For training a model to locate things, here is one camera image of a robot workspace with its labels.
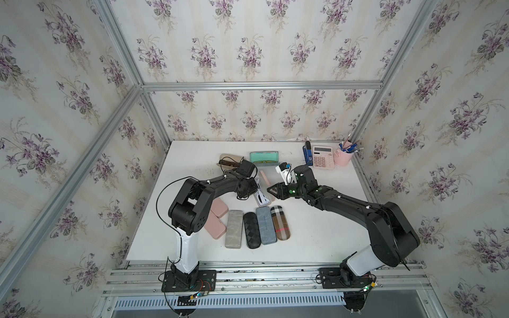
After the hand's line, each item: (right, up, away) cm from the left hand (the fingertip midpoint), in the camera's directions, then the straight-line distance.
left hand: (256, 191), depth 97 cm
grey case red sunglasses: (-10, -14, -14) cm, 22 cm away
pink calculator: (+38, +17, +14) cm, 44 cm away
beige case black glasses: (-2, -14, -15) cm, 21 cm away
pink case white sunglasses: (+4, +6, -4) cm, 8 cm away
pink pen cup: (+47, +17, +9) cm, 50 cm away
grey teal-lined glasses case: (+5, +17, +14) cm, 22 cm away
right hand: (+7, +3, -12) cm, 14 cm away
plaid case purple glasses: (+11, -13, -14) cm, 22 cm away
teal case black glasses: (+4, -13, -13) cm, 19 cm away
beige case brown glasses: (-16, +15, +11) cm, 24 cm away
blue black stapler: (+30, +20, +17) cm, 40 cm away
